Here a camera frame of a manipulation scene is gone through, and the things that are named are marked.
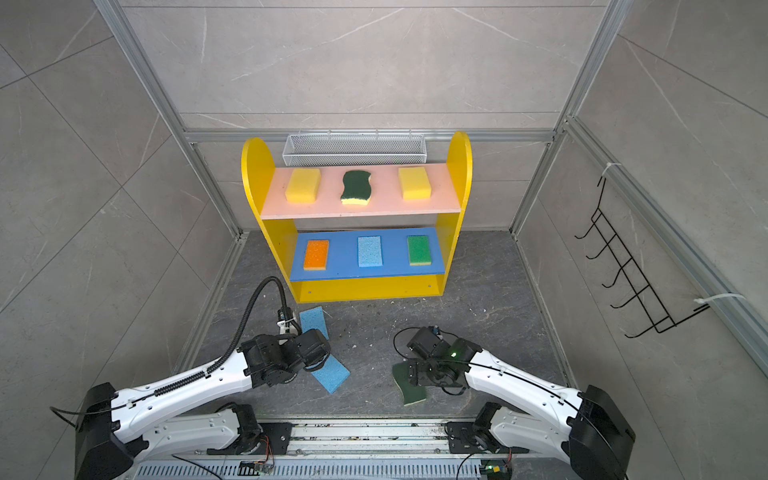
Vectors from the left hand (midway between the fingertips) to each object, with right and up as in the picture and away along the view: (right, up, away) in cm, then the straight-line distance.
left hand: (310, 342), depth 78 cm
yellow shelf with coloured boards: (+9, +33, +45) cm, 56 cm away
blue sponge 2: (-3, +3, +16) cm, 16 cm away
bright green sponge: (+31, +25, +15) cm, 42 cm away
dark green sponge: (+27, -14, +1) cm, 30 cm away
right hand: (+31, -9, +2) cm, 32 cm away
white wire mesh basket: (+9, +59, +20) cm, 63 cm away
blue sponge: (+15, +25, +15) cm, 33 cm away
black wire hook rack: (+76, +13, -18) cm, 79 cm away
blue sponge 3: (+5, -11, +4) cm, 13 cm away
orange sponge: (-2, +23, +14) cm, 27 cm away
